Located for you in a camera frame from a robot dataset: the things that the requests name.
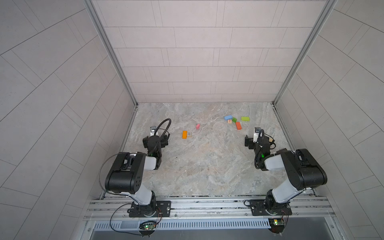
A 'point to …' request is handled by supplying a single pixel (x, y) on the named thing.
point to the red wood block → (238, 125)
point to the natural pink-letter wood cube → (229, 121)
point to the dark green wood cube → (234, 119)
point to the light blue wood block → (228, 117)
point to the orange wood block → (184, 134)
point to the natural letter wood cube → (189, 134)
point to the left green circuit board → (147, 227)
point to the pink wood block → (198, 126)
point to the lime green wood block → (245, 118)
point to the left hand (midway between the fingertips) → (159, 131)
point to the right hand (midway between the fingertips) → (253, 134)
